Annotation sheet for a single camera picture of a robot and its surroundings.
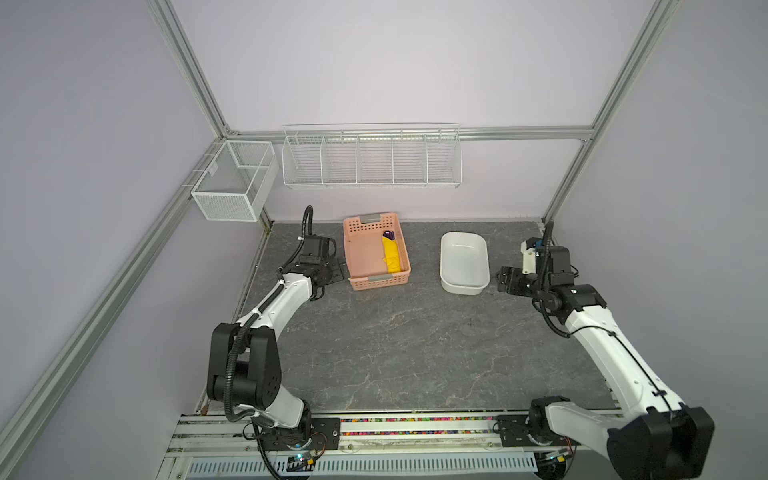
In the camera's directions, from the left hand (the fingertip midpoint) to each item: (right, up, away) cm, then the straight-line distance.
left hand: (334, 273), depth 91 cm
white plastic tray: (+44, +2, +17) cm, 47 cm away
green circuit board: (-5, -46, -18) cm, 49 cm away
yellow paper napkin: (+17, +5, +17) cm, 25 cm away
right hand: (+51, 0, -10) cm, 52 cm away
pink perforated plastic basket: (+6, +9, +23) cm, 26 cm away
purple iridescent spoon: (+16, +13, +24) cm, 32 cm away
